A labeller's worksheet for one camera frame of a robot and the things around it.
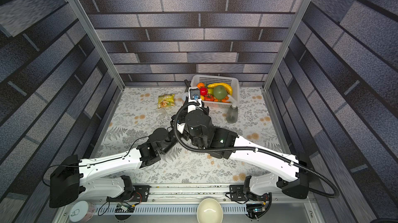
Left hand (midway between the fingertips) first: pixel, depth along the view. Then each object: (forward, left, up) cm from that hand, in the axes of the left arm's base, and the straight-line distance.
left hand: (193, 117), depth 68 cm
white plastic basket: (+46, -27, -20) cm, 57 cm away
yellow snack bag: (+30, +22, -25) cm, 44 cm away
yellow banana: (+37, -23, -19) cm, 48 cm away
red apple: (+40, -5, -25) cm, 48 cm away
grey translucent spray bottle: (+17, -23, -23) cm, 37 cm away
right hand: (+1, +1, +11) cm, 12 cm away
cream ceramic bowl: (-33, -8, -27) cm, 43 cm away
